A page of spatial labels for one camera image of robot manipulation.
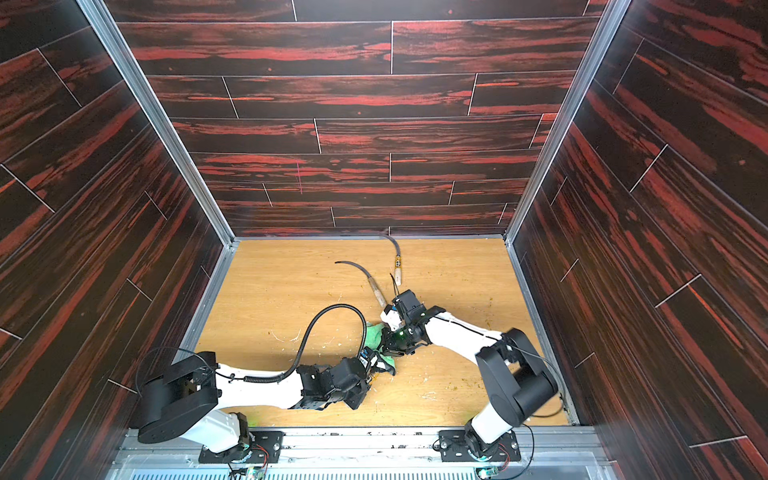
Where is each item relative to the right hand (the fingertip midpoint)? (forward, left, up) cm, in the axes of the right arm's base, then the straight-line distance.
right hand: (382, 349), depth 87 cm
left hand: (-11, +3, -4) cm, 12 cm away
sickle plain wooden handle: (+22, +3, -1) cm, 22 cm away
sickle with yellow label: (+36, -4, -1) cm, 37 cm away
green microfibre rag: (0, +2, +7) cm, 7 cm away
